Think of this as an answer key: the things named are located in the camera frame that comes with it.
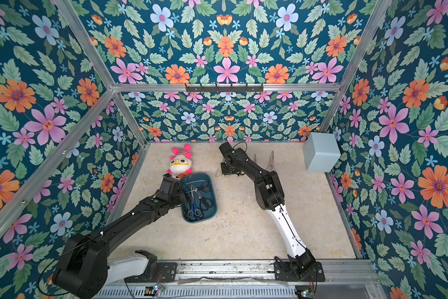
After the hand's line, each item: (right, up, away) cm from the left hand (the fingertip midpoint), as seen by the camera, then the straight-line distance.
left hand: (186, 192), depth 89 cm
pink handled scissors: (+45, +11, +19) cm, 50 cm away
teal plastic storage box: (+8, +3, +8) cm, 11 cm away
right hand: (+20, +10, +17) cm, 28 cm away
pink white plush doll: (-7, +13, +12) cm, 19 cm away
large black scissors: (+9, -6, +3) cm, 11 cm away
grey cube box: (+69, +20, +7) cm, 72 cm away
